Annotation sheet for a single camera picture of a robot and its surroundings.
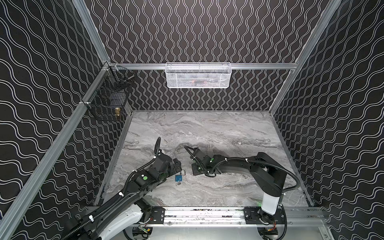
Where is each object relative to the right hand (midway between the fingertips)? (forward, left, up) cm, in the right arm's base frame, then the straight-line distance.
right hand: (195, 169), depth 91 cm
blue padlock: (-6, +9, +2) cm, 11 cm away
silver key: (-9, +9, 0) cm, 13 cm away
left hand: (-4, +8, +13) cm, 16 cm away
